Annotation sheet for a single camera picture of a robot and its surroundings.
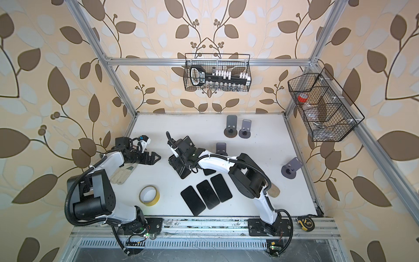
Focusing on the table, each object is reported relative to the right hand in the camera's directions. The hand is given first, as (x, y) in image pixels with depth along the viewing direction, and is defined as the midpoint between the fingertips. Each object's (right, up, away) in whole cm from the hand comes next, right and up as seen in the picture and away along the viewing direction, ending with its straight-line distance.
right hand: (176, 158), depth 89 cm
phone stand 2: (+33, +15, +19) cm, 41 cm away
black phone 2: (+11, -21, -7) cm, 24 cm away
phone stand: (+25, +5, +2) cm, 26 cm away
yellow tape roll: (-13, -19, -5) cm, 23 cm away
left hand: (-15, +1, +1) cm, 16 cm away
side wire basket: (+78, +24, -8) cm, 82 cm away
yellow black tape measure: (+64, -27, -16) cm, 71 cm away
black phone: (+18, -18, -5) cm, 26 cm away
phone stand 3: (+62, -6, -3) cm, 62 cm away
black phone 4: (+17, -8, +2) cm, 19 cm away
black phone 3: (+25, -16, -3) cm, 30 cm away
